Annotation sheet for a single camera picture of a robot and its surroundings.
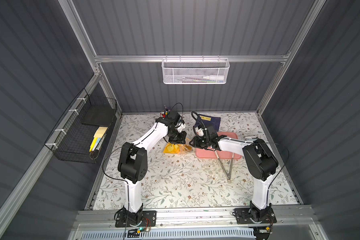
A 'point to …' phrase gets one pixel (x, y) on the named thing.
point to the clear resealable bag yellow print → (177, 148)
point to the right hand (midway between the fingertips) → (192, 142)
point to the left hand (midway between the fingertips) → (187, 143)
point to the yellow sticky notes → (97, 137)
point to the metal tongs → (228, 176)
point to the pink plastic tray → (201, 153)
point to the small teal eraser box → (249, 139)
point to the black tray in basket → (99, 115)
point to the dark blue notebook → (204, 120)
